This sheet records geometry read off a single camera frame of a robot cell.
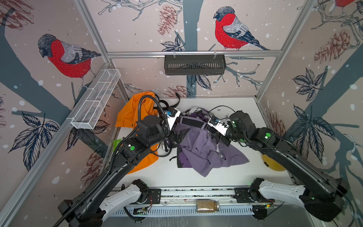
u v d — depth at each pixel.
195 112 1.01
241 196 0.73
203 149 0.74
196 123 0.74
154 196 0.73
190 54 0.92
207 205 0.67
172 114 0.53
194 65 1.07
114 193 0.54
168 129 0.52
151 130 0.47
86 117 0.71
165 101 1.07
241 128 0.49
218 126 0.57
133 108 1.03
